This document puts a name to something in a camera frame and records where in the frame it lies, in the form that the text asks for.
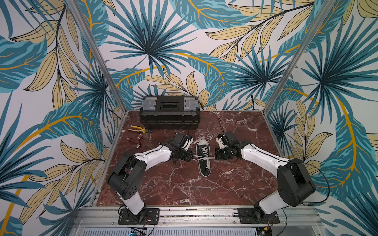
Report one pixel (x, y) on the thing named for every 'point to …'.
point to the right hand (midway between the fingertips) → (215, 155)
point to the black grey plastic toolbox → (170, 112)
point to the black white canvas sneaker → (204, 157)
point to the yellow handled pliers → (142, 129)
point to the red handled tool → (138, 140)
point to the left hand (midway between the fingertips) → (189, 157)
